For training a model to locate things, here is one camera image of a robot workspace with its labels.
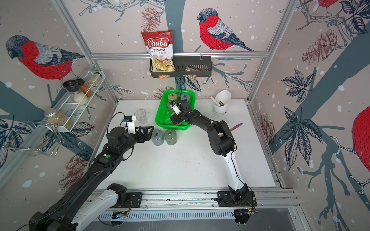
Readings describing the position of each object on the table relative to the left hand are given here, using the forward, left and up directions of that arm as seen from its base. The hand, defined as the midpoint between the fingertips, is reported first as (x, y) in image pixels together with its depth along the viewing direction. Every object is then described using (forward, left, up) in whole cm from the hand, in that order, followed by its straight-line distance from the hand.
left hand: (149, 124), depth 76 cm
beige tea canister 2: (+38, -8, -16) cm, 42 cm away
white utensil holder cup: (+34, -48, -12) cm, 60 cm away
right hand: (+21, -11, -17) cm, 29 cm away
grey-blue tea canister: (+1, -1, -16) cm, 16 cm away
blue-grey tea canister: (+40, -18, -17) cm, 47 cm away
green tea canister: (+2, -9, -17) cm, 19 cm away
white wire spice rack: (-10, +46, +3) cm, 48 cm away
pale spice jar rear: (+25, +35, +11) cm, 45 cm away
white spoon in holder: (+30, -43, -15) cm, 54 cm away
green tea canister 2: (+28, -7, -21) cm, 36 cm away
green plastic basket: (+23, -1, -21) cm, 31 cm away
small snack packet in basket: (+37, -21, +10) cm, 44 cm away
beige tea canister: (+10, -15, -13) cm, 23 cm away
